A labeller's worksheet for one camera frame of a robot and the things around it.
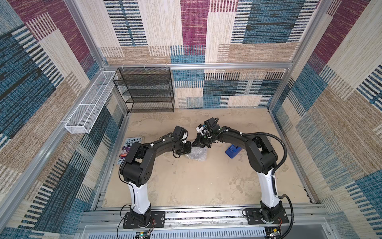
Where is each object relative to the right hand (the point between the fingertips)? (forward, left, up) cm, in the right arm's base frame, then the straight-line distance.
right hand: (194, 145), depth 94 cm
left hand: (-1, +1, -4) cm, 4 cm away
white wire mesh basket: (-2, +52, +29) cm, 59 cm away
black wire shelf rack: (+39, +34, +14) cm, 54 cm away
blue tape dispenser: (-4, -23, 0) cm, 23 cm away
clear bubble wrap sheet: (-5, -3, -1) cm, 6 cm away
